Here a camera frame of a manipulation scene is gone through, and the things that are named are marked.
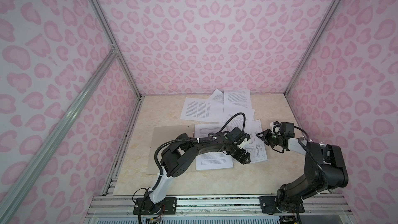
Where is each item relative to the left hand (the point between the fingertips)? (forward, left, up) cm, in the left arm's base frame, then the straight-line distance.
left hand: (244, 157), depth 86 cm
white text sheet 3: (+50, +12, -3) cm, 52 cm away
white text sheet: (0, +19, -3) cm, 19 cm away
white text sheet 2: (+36, +23, -2) cm, 42 cm away
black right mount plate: (-23, -7, -2) cm, 24 cm away
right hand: (+13, -10, +3) cm, 17 cm away
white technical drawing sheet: (+4, -8, 0) cm, 9 cm away
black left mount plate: (-22, +40, -1) cm, 45 cm away
